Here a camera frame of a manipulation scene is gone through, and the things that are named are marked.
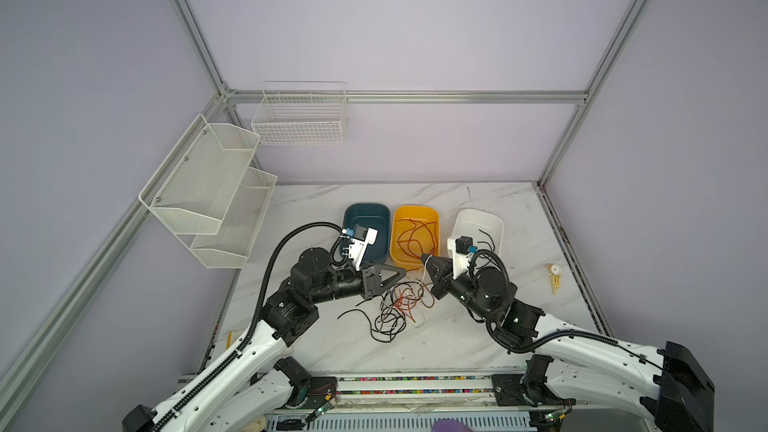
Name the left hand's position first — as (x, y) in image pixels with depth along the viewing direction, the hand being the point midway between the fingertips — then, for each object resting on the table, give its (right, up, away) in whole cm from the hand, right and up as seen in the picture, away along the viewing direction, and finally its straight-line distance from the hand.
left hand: (403, 275), depth 61 cm
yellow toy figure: (+50, -7, +32) cm, 59 cm away
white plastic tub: (+32, +6, +45) cm, 56 cm away
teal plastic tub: (-10, +12, +46) cm, 48 cm away
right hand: (+5, +2, +9) cm, 10 cm away
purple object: (+11, -38, +9) cm, 41 cm away
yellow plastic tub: (+7, +13, +45) cm, 48 cm away
